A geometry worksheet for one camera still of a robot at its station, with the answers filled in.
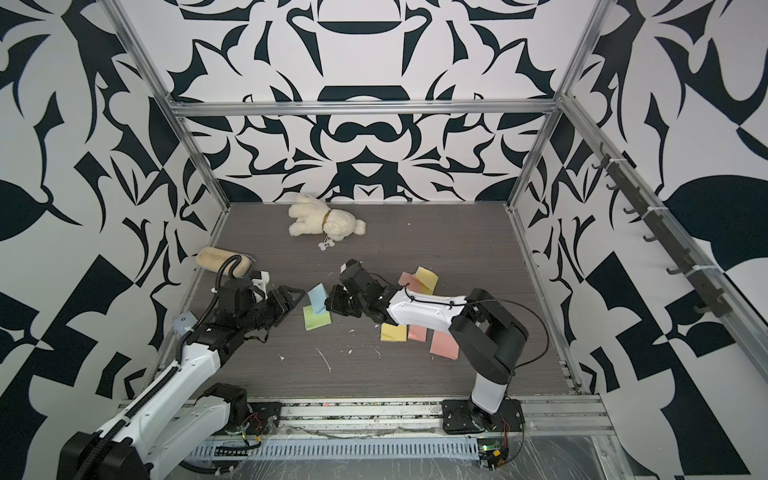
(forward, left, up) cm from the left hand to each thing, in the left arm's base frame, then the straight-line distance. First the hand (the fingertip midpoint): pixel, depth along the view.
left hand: (299, 292), depth 82 cm
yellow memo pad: (-8, -25, -11) cm, 29 cm away
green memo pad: (-3, -3, -11) cm, 12 cm away
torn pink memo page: (+7, -33, -10) cm, 35 cm away
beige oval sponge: (+18, +32, -8) cm, 38 cm away
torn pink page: (-8, -32, -11) cm, 35 cm away
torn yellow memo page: (+10, -38, -11) cm, 41 cm away
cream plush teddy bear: (+31, 0, -4) cm, 32 cm away
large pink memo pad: (-12, -40, -11) cm, 43 cm away
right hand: (-1, -6, -1) cm, 6 cm away
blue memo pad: (+1, -5, -4) cm, 6 cm away
